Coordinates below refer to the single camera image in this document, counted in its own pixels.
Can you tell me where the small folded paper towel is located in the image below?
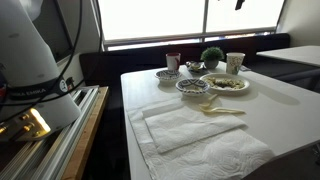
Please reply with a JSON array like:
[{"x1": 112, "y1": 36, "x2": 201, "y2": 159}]
[{"x1": 144, "y1": 105, "x2": 247, "y2": 154}]

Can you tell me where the floral paper cup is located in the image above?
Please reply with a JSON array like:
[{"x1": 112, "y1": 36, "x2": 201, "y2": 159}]
[{"x1": 225, "y1": 52, "x2": 246, "y2": 76}]

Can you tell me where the green potted plant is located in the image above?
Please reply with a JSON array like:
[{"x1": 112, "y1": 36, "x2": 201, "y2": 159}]
[{"x1": 200, "y1": 46, "x2": 225, "y2": 70}]

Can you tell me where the blue patterned bowl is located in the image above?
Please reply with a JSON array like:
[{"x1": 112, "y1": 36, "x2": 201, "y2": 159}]
[
  {"x1": 154, "y1": 69, "x2": 183, "y2": 84},
  {"x1": 175, "y1": 77, "x2": 210, "y2": 98}
]

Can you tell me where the white side table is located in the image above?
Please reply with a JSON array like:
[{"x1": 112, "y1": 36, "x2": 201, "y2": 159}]
[{"x1": 255, "y1": 45, "x2": 320, "y2": 68}]

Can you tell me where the aluminium profile frame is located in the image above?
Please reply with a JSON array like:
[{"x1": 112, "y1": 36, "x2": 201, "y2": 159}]
[{"x1": 0, "y1": 85, "x2": 100, "y2": 180}]

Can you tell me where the dark wall panel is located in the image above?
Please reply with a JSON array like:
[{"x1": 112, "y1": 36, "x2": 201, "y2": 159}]
[{"x1": 23, "y1": 0, "x2": 76, "y2": 66}]

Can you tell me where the dark upholstered bench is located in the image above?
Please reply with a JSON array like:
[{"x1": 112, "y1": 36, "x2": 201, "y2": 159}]
[{"x1": 78, "y1": 32, "x2": 320, "y2": 94}]

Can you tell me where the white dinner plate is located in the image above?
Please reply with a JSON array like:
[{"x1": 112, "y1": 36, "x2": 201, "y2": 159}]
[{"x1": 199, "y1": 72, "x2": 251, "y2": 93}]

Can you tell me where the wooden base board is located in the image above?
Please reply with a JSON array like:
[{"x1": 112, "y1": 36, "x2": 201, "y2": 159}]
[{"x1": 61, "y1": 86, "x2": 110, "y2": 180}]

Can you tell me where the window with metal frame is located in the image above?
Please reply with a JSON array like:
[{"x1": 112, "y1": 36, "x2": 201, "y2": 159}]
[{"x1": 91, "y1": 0, "x2": 288, "y2": 52}]

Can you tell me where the white cloth towel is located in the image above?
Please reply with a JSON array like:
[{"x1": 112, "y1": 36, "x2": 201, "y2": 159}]
[{"x1": 127, "y1": 98, "x2": 275, "y2": 180}]

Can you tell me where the dark snack packet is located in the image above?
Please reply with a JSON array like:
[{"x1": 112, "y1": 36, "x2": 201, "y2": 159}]
[{"x1": 185, "y1": 60, "x2": 208, "y2": 74}]

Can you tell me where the black base cable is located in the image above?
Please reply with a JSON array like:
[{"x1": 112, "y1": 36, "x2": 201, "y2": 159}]
[{"x1": 0, "y1": 0, "x2": 84, "y2": 107}]

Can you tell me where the red and white mug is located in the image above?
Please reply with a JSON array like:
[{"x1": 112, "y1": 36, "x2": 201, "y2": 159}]
[{"x1": 165, "y1": 52, "x2": 182, "y2": 72}]

